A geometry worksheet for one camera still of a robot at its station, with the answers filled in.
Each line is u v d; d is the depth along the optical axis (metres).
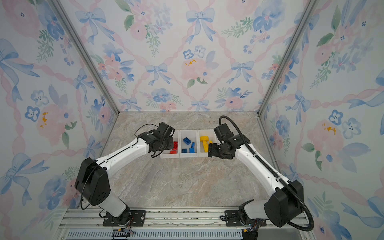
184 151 0.96
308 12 0.70
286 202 0.39
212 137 1.05
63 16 0.72
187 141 1.00
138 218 0.74
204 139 1.03
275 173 0.43
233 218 0.73
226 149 0.55
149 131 0.67
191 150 0.97
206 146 0.98
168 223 0.73
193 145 0.98
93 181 0.43
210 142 1.01
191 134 1.09
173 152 0.98
